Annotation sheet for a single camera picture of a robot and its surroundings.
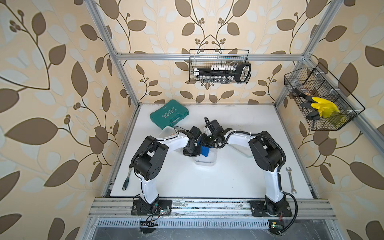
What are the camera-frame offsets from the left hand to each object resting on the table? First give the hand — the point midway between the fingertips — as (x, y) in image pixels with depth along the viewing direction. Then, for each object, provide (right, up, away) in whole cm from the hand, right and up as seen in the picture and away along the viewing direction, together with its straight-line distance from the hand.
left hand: (196, 153), depth 92 cm
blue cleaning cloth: (+5, +3, -4) cm, 7 cm away
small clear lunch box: (-18, +13, +5) cm, 23 cm away
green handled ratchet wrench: (-39, -13, -10) cm, 42 cm away
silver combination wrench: (+53, -17, -12) cm, 57 cm away
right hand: (+1, +5, +4) cm, 7 cm away
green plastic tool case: (-20, +25, +16) cm, 35 cm away
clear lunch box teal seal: (+9, -4, -2) cm, 10 cm away
